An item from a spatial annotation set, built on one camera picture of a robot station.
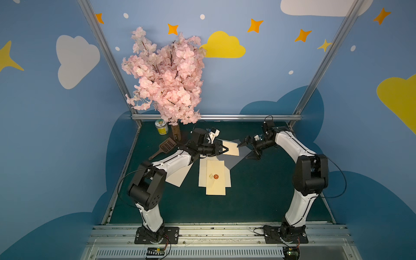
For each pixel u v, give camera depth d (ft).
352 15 2.35
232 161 3.31
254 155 2.76
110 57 2.77
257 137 2.84
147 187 1.55
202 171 3.16
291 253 2.40
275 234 2.44
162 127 3.62
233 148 2.89
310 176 1.69
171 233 2.45
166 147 3.53
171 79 2.30
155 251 2.39
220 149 2.65
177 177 3.05
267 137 2.36
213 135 2.67
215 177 3.05
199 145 2.34
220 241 2.41
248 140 2.72
